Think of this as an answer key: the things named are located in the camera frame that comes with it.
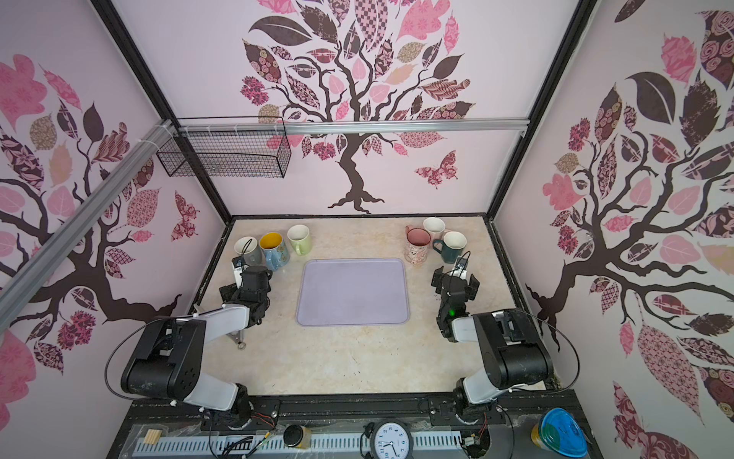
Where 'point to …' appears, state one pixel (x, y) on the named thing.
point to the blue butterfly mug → (274, 250)
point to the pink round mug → (417, 245)
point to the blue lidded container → (559, 431)
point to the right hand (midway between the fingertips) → (458, 269)
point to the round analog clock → (391, 440)
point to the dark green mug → (451, 246)
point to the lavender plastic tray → (353, 292)
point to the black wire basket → (231, 146)
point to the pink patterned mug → (436, 228)
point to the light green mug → (300, 238)
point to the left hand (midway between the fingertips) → (244, 286)
